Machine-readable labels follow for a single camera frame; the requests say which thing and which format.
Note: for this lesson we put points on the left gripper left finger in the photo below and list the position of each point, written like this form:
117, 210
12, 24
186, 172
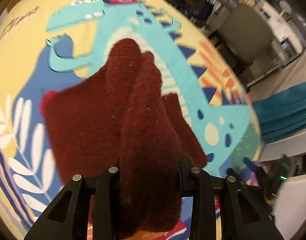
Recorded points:
82, 201

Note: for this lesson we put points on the dark red knit sweater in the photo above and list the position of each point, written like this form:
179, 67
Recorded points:
118, 116

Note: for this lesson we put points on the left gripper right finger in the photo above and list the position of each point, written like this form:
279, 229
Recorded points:
244, 214

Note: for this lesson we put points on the dark blue tote bag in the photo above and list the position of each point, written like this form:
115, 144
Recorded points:
203, 10

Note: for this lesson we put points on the white round desk lamp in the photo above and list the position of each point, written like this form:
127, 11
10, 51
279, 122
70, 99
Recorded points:
286, 8

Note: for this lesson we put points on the grey study desk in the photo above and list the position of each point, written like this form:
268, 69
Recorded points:
289, 41

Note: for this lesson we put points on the teal folded blanket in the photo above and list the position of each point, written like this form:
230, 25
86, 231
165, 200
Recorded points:
283, 114

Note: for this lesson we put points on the grey chair with dark legs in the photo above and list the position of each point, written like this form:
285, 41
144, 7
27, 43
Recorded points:
247, 35

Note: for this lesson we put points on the yellow dinosaur bed cover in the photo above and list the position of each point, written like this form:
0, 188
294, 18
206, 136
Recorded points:
50, 45

